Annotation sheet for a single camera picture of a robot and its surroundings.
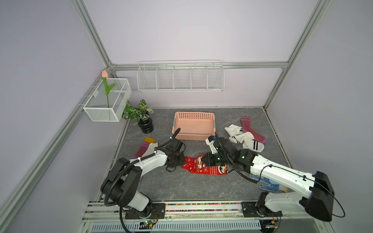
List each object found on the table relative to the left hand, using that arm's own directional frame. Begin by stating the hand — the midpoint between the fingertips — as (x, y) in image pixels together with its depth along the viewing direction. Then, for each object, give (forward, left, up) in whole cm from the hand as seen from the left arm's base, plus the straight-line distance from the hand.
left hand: (183, 162), depth 89 cm
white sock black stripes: (+12, -46, -1) cm, 48 cm away
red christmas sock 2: (-1, -7, -1) cm, 7 cm away
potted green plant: (+23, +23, +22) cm, 39 cm away
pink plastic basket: (+24, -9, +5) cm, 27 cm away
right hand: (-5, -10, +14) cm, 18 cm away
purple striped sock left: (+13, +26, -2) cm, 29 cm away
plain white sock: (+22, -37, 0) cm, 43 cm away
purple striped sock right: (+27, -49, -1) cm, 56 cm away
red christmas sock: (-6, -19, -2) cm, 20 cm away
